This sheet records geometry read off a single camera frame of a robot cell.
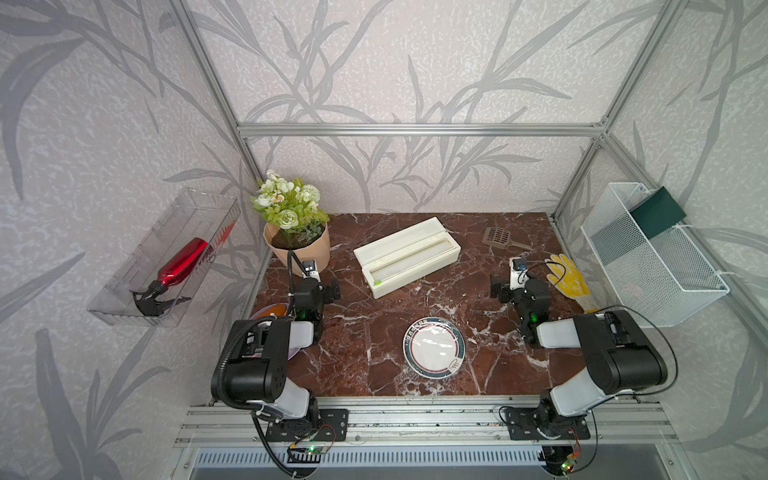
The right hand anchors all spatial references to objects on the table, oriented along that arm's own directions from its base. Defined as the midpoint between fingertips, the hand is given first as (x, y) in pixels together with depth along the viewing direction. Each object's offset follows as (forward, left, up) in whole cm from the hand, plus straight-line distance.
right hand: (508, 270), depth 94 cm
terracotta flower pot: (+8, +65, +5) cm, 65 cm away
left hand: (-1, +61, -1) cm, 61 cm away
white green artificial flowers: (+9, +65, +20) cm, 69 cm away
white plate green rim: (-22, +25, -8) cm, 34 cm away
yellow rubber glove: (+4, -23, -10) cm, 26 cm away
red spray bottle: (-18, +82, +27) cm, 88 cm away
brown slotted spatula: (+19, -4, -7) cm, 21 cm away
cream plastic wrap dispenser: (+8, +33, -2) cm, 35 cm away
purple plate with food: (-11, +73, -4) cm, 74 cm away
